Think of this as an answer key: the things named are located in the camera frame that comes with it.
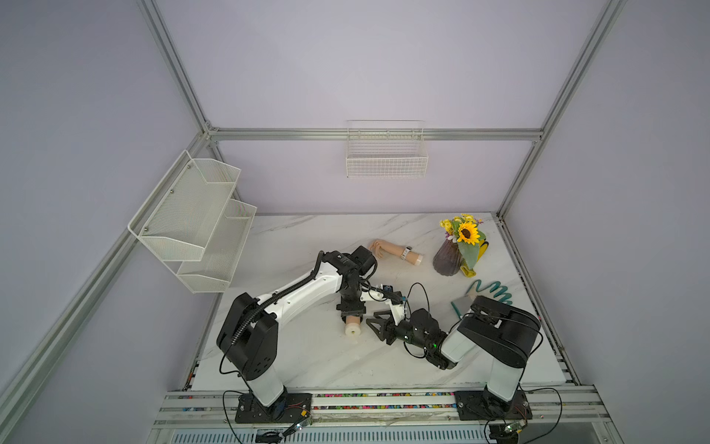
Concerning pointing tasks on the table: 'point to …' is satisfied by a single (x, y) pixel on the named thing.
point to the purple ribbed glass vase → (447, 260)
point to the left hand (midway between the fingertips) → (353, 304)
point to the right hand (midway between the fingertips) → (372, 321)
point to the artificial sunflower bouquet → (464, 230)
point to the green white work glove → (494, 289)
